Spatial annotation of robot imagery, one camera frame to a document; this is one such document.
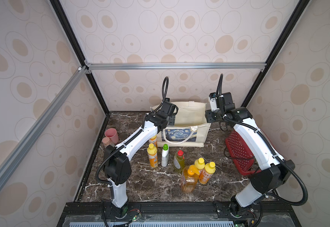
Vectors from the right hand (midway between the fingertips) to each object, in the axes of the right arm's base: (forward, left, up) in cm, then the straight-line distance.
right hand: (215, 113), depth 80 cm
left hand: (+1, +25, -3) cm, 25 cm away
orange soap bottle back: (-12, +35, -12) cm, 39 cm away
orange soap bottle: (-21, +35, -10) cm, 42 cm away
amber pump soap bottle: (-33, +15, -9) cm, 38 cm away
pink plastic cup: (-2, +67, -20) cm, 70 cm away
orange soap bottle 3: (-29, +6, -10) cm, 32 cm away
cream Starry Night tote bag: (-9, +14, -2) cm, 17 cm away
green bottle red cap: (-23, +20, -16) cm, 34 cm away
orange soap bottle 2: (-27, +10, -8) cm, 30 cm away
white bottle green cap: (-20, +28, -19) cm, 40 cm away
